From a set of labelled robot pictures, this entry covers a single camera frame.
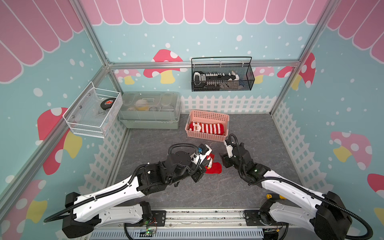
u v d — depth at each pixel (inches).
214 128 41.8
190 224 29.1
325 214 15.5
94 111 31.3
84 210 15.7
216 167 36.0
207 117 45.4
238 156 23.2
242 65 35.2
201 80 34.4
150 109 40.3
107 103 30.6
